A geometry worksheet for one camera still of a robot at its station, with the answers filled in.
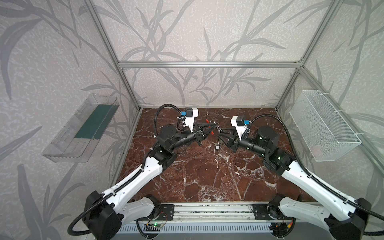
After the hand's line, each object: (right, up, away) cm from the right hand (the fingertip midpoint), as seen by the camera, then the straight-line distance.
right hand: (220, 127), depth 64 cm
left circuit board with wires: (-30, -47, +7) cm, 56 cm away
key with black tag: (-1, -9, +5) cm, 11 cm away
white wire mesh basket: (+46, -3, -2) cm, 46 cm away
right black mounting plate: (+22, -43, +11) cm, 50 cm away
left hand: (-2, +2, -5) cm, 5 cm away
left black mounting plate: (-25, -43, +9) cm, 50 cm away
